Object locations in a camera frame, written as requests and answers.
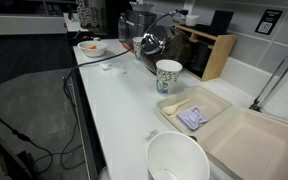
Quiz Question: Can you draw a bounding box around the small patterned paper cup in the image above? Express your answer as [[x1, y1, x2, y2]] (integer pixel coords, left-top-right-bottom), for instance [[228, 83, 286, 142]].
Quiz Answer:
[[132, 36, 145, 63]]

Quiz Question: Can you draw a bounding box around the small clear wrapper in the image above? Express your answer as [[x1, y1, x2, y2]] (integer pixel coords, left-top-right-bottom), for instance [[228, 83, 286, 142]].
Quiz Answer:
[[145, 129, 160, 141]]

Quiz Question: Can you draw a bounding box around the black floor cable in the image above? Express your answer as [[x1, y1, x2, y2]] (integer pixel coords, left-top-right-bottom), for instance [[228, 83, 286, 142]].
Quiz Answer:
[[0, 95, 55, 176]]

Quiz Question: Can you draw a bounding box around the pale crumpled wrapper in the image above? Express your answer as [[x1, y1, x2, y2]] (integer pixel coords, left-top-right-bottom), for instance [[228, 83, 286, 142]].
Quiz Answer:
[[112, 65, 128, 76]]

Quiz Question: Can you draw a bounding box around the beige clamshell food container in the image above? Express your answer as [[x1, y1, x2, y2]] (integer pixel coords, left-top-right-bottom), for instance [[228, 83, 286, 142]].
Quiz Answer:
[[155, 85, 288, 180]]

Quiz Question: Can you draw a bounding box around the wooden countertop shelf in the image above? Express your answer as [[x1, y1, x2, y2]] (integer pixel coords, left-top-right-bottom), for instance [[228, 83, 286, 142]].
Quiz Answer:
[[174, 23, 238, 83]]

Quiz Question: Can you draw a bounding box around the small white cup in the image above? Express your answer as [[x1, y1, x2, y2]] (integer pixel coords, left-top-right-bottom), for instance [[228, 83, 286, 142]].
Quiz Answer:
[[184, 14, 201, 28]]

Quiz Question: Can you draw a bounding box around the large white paper bowl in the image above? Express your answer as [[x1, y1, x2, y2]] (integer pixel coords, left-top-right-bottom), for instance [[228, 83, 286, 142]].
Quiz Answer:
[[145, 130, 211, 180]]

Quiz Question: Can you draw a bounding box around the purple napkin packet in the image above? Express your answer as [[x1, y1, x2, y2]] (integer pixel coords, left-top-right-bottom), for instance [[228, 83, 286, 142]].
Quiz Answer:
[[176, 105, 209, 132]]

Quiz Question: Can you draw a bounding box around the beige plastic spoon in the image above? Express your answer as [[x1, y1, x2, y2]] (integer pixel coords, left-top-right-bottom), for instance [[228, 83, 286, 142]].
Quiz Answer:
[[161, 97, 194, 116]]

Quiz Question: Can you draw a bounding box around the orange strip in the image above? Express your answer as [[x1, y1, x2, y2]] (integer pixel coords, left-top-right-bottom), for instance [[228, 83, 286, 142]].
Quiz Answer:
[[120, 42, 135, 55]]

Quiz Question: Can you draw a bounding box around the chrome faucet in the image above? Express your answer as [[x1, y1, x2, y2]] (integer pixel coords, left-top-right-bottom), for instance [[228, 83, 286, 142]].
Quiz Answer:
[[248, 54, 288, 113]]

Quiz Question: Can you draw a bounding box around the teal power cable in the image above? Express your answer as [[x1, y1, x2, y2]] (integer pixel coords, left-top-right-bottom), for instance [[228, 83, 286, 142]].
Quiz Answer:
[[59, 9, 189, 171]]

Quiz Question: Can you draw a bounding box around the clear water bottle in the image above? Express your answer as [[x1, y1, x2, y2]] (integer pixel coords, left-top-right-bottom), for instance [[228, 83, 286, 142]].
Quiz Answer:
[[117, 12, 129, 43]]

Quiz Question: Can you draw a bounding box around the black upright panel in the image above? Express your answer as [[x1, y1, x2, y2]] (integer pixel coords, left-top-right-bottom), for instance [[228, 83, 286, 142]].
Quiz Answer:
[[210, 9, 235, 36]]

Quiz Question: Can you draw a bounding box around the white wall outlet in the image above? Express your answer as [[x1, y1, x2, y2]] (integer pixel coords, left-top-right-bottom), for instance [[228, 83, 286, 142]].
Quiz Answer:
[[182, 2, 194, 16]]

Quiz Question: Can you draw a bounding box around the silver countertop appliance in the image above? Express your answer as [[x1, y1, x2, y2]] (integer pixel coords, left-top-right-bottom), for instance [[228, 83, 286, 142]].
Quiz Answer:
[[125, 9, 159, 41]]

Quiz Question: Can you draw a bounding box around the wire coffee pod holder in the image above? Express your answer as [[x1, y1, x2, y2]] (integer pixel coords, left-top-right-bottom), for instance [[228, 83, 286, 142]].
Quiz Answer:
[[75, 0, 105, 30]]

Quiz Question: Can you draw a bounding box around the black QR code sign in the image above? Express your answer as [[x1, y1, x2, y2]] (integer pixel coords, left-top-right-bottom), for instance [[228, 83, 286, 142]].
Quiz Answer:
[[254, 8, 284, 36]]

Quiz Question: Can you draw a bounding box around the white background bench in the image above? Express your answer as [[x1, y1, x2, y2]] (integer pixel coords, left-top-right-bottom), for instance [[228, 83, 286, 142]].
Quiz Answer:
[[0, 13, 69, 37]]

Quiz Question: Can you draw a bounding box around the large patterned paper cup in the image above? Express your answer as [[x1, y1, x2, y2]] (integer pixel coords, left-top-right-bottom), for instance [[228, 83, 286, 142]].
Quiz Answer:
[[155, 59, 184, 96]]

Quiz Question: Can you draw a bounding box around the dark shiny kettle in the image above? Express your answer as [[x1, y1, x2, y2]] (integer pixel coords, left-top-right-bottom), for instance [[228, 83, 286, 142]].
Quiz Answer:
[[139, 24, 194, 76]]

